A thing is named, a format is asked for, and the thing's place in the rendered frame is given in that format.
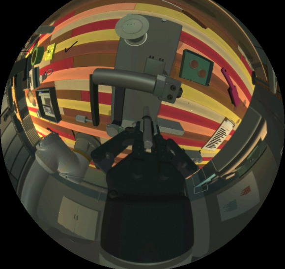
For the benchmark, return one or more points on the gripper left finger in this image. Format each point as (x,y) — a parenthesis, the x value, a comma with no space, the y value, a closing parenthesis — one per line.
(104,153)

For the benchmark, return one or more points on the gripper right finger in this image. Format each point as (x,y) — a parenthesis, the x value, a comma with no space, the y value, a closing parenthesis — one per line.
(178,153)

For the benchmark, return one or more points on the grey aluminium cylinder block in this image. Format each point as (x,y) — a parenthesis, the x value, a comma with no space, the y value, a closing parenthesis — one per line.
(147,126)

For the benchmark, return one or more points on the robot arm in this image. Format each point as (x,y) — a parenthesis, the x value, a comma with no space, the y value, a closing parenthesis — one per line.
(64,157)

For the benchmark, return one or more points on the grey knurled clamp knob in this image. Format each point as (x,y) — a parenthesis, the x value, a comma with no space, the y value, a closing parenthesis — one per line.
(112,130)

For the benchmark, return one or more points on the grey blocker base body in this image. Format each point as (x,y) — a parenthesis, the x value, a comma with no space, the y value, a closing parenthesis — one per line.
(160,44)

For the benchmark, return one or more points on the round grey lens table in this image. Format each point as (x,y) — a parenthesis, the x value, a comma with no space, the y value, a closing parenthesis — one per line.
(119,28)

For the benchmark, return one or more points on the pale round uncut lens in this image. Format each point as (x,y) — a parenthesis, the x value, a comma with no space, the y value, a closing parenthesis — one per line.
(131,26)

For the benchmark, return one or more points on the small grey box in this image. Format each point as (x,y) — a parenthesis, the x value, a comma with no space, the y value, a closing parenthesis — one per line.
(196,156)

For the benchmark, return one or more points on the grey rectangular bar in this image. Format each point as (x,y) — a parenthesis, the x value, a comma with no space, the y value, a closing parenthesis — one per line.
(170,127)

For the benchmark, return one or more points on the grey knurled knob with shaft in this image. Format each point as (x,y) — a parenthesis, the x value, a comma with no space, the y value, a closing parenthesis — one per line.
(82,118)

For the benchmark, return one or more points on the beige two-door cabinet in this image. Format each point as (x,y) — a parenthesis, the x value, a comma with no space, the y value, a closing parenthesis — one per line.
(76,215)

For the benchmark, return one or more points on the black tray with papers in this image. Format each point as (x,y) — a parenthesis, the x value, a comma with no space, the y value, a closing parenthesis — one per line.
(47,105)

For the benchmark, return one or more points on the magenta brush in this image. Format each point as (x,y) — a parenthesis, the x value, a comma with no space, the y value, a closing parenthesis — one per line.
(231,88)

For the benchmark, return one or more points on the green tray with brown discs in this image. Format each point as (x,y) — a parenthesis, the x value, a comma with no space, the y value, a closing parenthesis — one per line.
(196,67)

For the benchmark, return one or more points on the green and white box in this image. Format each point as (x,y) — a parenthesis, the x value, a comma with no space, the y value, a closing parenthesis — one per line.
(34,77)

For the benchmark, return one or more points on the black hex key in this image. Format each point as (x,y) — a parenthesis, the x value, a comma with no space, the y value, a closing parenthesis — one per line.
(71,46)

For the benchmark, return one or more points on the yellow sticky note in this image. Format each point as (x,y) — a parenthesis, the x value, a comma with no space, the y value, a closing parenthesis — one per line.
(50,51)

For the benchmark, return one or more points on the green tape roll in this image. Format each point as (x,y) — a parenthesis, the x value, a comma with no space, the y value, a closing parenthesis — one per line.
(36,55)

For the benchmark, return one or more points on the grey flat box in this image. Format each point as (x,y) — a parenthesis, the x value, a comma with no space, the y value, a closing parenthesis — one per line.
(44,29)

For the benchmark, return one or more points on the white wall poster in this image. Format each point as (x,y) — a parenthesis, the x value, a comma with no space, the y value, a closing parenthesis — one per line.
(238,202)

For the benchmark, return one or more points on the grey post block with bolts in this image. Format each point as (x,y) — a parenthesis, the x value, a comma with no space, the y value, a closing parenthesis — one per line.
(154,65)

